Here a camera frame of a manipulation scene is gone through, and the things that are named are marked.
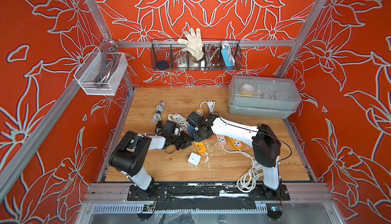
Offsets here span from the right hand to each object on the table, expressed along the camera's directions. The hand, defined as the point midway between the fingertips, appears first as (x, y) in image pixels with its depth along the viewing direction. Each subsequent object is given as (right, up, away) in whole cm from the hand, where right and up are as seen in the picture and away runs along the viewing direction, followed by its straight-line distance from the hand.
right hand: (194, 138), depth 85 cm
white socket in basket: (-7, +46, +9) cm, 48 cm away
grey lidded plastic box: (+45, +24, +9) cm, 51 cm away
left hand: (0, -2, +3) cm, 4 cm away
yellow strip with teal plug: (+4, -5, 0) cm, 6 cm away
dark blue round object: (-22, +47, +16) cm, 54 cm away
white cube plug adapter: (0, -10, -6) cm, 12 cm away
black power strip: (-21, +6, +4) cm, 23 cm away
